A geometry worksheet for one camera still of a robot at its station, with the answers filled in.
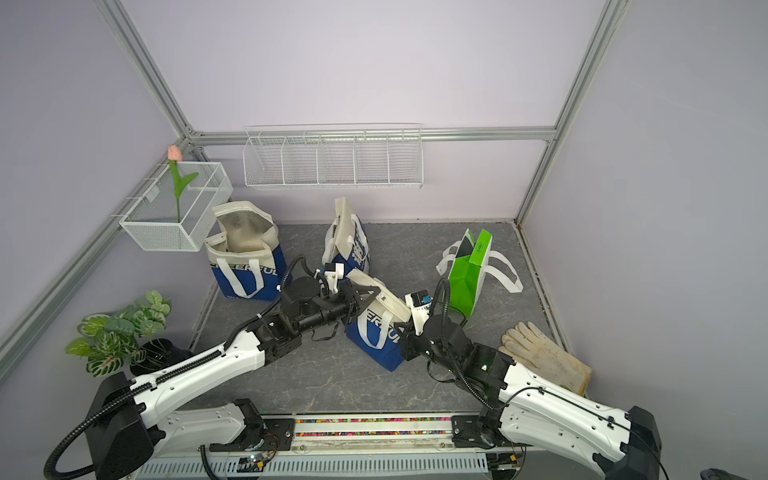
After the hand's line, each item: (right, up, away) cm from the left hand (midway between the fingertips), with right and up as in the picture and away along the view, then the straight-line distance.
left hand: (383, 292), depth 68 cm
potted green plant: (-56, -9, -6) cm, 57 cm away
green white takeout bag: (+22, +7, +7) cm, 24 cm away
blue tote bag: (-4, -10, +8) cm, 14 cm away
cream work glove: (+41, -19, +18) cm, 49 cm away
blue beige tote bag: (-37, +9, +10) cm, 39 cm away
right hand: (+3, -8, +4) cm, 10 cm away
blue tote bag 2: (-11, +12, +16) cm, 23 cm away
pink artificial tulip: (-59, +29, +16) cm, 67 cm away
